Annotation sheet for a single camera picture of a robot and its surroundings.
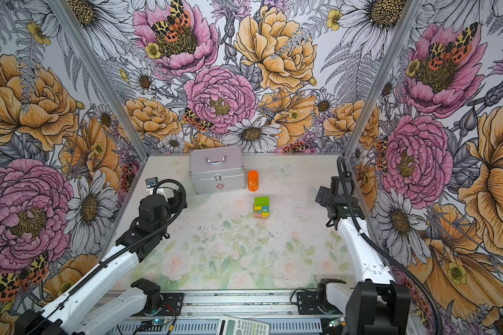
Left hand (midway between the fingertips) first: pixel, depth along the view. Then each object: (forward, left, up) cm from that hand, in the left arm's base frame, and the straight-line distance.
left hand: (169, 197), depth 80 cm
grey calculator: (-38, -24, -19) cm, 49 cm away
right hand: (0, -63, -4) cm, 63 cm away
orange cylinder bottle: (+18, -31, -14) cm, 39 cm away
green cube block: (+5, -35, -11) cm, 37 cm away
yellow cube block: (+3, -33, -13) cm, 35 cm away
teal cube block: (+3, -37, -14) cm, 39 cm away
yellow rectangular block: (+2, -37, -17) cm, 41 cm away
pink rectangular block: (+1, -33, -17) cm, 37 cm away
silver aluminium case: (+19, -15, -6) cm, 25 cm away
